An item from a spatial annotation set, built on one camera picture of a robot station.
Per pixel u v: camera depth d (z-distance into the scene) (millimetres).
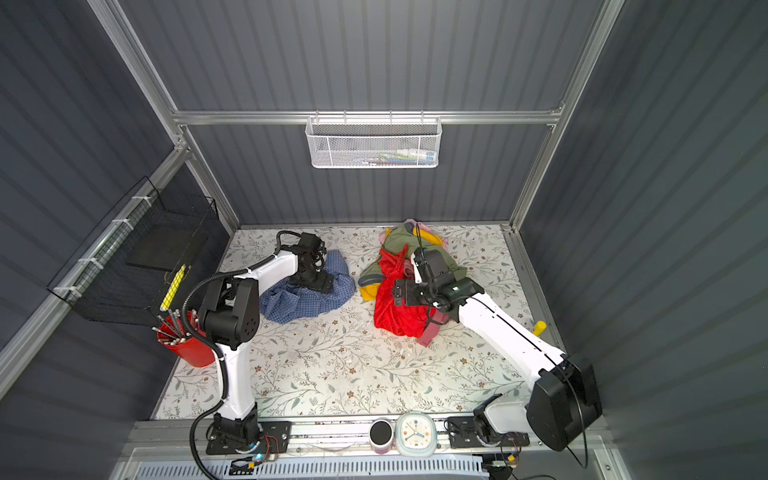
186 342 743
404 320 867
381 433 697
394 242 1037
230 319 553
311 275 888
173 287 693
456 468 706
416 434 718
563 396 399
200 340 532
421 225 1153
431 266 616
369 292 1000
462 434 734
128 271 720
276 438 726
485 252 1119
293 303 881
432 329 867
